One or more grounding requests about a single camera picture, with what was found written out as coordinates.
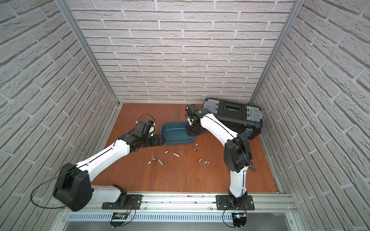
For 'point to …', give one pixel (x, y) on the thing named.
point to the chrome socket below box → (195, 149)
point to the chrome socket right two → (207, 162)
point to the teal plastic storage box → (175, 134)
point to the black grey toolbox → (242, 118)
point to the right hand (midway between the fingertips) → (193, 133)
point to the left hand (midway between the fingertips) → (162, 137)
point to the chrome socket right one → (200, 160)
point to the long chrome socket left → (160, 161)
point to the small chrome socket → (166, 152)
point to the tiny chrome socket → (149, 162)
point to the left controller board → (118, 218)
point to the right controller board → (239, 219)
